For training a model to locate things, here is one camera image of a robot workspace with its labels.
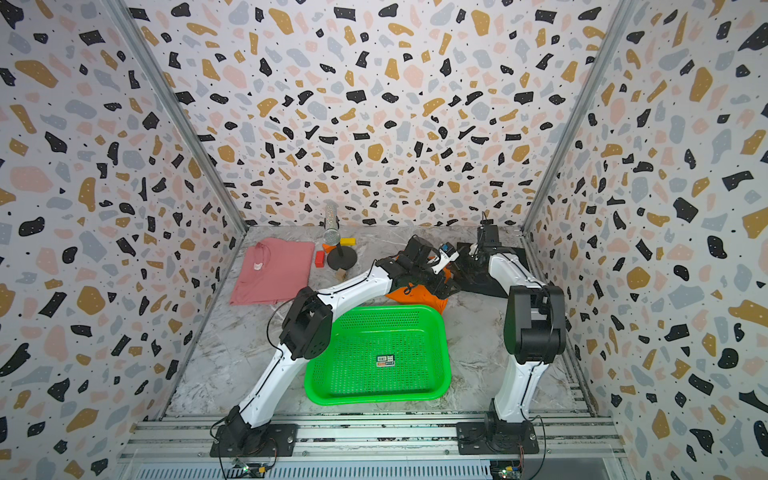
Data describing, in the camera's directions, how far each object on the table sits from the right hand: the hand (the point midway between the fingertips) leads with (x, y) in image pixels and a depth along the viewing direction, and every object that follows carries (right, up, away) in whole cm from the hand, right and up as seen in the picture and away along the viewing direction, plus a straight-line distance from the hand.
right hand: (448, 263), depth 97 cm
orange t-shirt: (-9, -11, +3) cm, 15 cm away
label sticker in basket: (-20, -28, -9) cm, 36 cm away
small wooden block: (-37, -5, +9) cm, 38 cm away
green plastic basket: (-21, -27, -7) cm, 35 cm away
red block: (-46, +1, +14) cm, 48 cm away
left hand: (+1, -4, -6) cm, 8 cm away
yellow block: (-36, +8, +20) cm, 42 cm away
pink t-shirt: (-62, -3, +11) cm, 63 cm away
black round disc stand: (-37, +2, +15) cm, 40 cm away
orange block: (-43, +5, +16) cm, 46 cm away
